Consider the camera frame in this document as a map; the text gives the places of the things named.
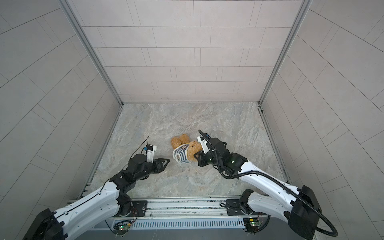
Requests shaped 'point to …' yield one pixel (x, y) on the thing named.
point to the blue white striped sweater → (180, 153)
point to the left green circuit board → (121, 228)
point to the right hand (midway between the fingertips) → (193, 158)
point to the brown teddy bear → (193, 146)
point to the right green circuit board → (251, 225)
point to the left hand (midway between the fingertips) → (171, 160)
